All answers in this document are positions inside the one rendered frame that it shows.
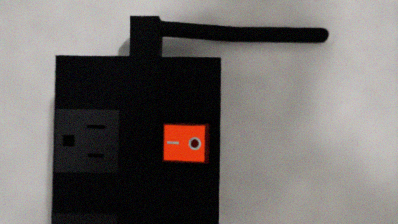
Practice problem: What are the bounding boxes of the black power strip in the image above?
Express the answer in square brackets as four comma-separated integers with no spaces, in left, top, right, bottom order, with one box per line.
[51,15,329,224]

